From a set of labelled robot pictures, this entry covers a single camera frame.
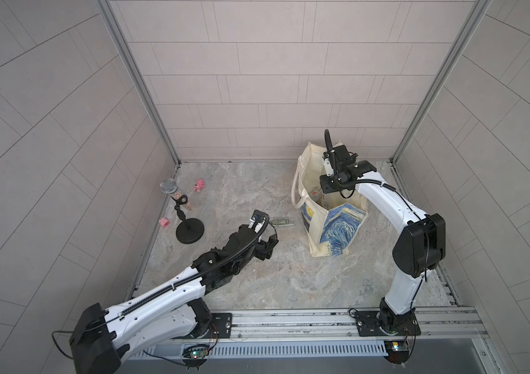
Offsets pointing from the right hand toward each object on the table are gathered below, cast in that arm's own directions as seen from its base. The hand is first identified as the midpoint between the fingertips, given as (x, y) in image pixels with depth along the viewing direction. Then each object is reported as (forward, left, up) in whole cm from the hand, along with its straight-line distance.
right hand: (324, 183), depth 90 cm
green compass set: (-8, +17, -13) cm, 23 cm away
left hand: (-19, +22, 0) cm, 29 cm away
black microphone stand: (-10, +54, -12) cm, 56 cm away
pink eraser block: (-7, +65, -10) cm, 66 cm away
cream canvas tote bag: (-20, +2, +4) cm, 20 cm away
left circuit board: (-50, +45, -11) cm, 68 cm away
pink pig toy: (+12, +54, -10) cm, 56 cm away
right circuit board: (-52, -14, -17) cm, 57 cm away
